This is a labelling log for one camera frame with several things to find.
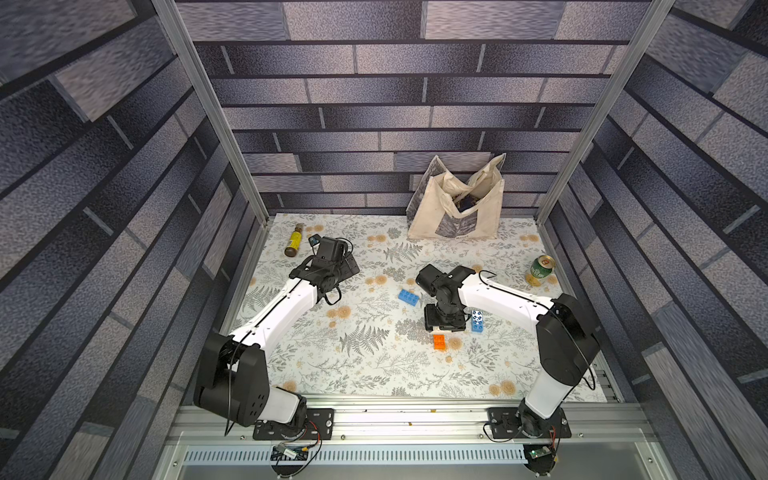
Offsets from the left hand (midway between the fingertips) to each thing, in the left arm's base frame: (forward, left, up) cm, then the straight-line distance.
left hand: (343, 264), depth 87 cm
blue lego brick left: (-3, -20, -13) cm, 24 cm away
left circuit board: (-45, +11, -16) cm, 49 cm away
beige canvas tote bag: (+18, -32, +8) cm, 37 cm away
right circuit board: (-45, -52, -17) cm, 71 cm away
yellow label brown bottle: (+19, +21, -11) cm, 30 cm away
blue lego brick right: (-12, -41, -13) cm, 45 cm away
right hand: (-15, -28, -10) cm, 33 cm away
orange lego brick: (-18, -29, -14) cm, 37 cm away
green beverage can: (+3, -63, -4) cm, 63 cm away
